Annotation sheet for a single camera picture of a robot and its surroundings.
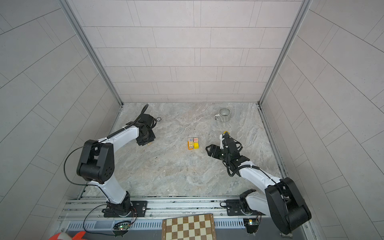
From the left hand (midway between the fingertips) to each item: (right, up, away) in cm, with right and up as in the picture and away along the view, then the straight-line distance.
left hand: (154, 136), depth 94 cm
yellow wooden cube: (+26, -5, -4) cm, 27 cm away
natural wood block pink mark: (+26, -2, -3) cm, 26 cm away
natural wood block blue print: (+23, -1, -2) cm, 23 cm away
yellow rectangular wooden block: (+46, +3, +5) cm, 47 cm away
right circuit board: (+53, -37, -26) cm, 69 cm away
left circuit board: (-5, -35, -30) cm, 46 cm away
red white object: (-26, -34, -35) cm, 56 cm away
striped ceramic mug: (+47, +13, +14) cm, 50 cm away
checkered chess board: (+29, -35, -30) cm, 54 cm away
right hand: (+34, -6, -8) cm, 36 cm away
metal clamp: (+67, -38, -31) cm, 83 cm away
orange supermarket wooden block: (+23, -5, -5) cm, 24 cm away
